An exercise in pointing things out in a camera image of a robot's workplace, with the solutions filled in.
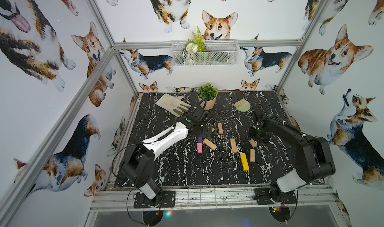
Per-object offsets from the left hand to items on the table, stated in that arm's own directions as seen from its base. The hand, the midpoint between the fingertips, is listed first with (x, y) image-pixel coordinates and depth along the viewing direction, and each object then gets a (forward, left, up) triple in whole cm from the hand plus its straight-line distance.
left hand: (206, 130), depth 86 cm
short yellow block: (+6, -5, -11) cm, 13 cm away
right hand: (-3, -28, -5) cm, 29 cm away
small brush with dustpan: (+27, -28, -12) cm, 41 cm away
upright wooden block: (-5, -17, -11) cm, 21 cm away
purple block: (0, +4, -11) cm, 12 cm away
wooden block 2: (-12, -26, -11) cm, 31 cm away
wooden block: (-3, -2, -11) cm, 12 cm away
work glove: (+29, +22, -13) cm, 39 cm away
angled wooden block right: (-4, -29, -10) cm, 31 cm away
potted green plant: (+26, -3, +3) cm, 27 cm away
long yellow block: (-16, -21, -10) cm, 28 cm away
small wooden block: (+7, -10, -11) cm, 16 cm away
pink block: (-6, +4, -10) cm, 13 cm away
